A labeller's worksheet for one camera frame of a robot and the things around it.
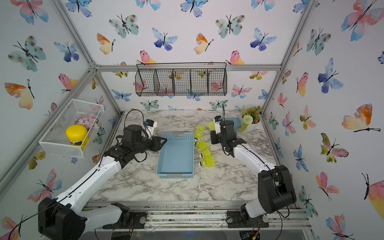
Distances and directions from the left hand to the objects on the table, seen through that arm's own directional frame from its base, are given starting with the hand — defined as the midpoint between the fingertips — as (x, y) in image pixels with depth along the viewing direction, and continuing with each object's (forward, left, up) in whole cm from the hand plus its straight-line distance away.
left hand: (165, 138), depth 78 cm
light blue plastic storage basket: (0, -3, -23) cm, 23 cm away
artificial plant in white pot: (+21, -52, -7) cm, 56 cm away
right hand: (+8, -27, -5) cm, 28 cm away
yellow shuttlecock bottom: (-5, -24, -19) cm, 31 cm away
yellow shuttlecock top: (+19, -18, -19) cm, 32 cm away
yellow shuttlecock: (+11, -25, -3) cm, 28 cm away
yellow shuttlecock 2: (+8, -20, -19) cm, 28 cm away
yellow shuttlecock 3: (+1, -22, -20) cm, 30 cm away
